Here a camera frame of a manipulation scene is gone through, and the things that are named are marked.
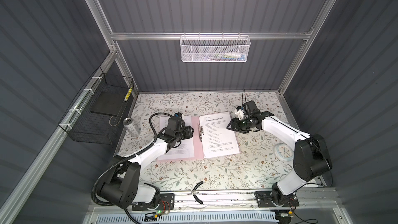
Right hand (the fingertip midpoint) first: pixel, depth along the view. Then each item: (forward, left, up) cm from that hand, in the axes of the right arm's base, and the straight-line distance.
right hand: (231, 128), depth 89 cm
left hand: (-1, +24, 0) cm, 24 cm away
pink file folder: (-3, +20, -9) cm, 22 cm away
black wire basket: (-5, +67, +20) cm, 71 cm away
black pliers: (-31, +22, -9) cm, 39 cm away
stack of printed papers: (-2, +7, -8) cm, 11 cm away
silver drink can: (0, +58, +4) cm, 58 cm away
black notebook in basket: (+2, +62, +22) cm, 66 cm away
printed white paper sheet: (-8, +27, -9) cm, 30 cm away
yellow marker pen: (+10, +56, +20) cm, 60 cm away
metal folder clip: (+4, +19, -9) cm, 21 cm away
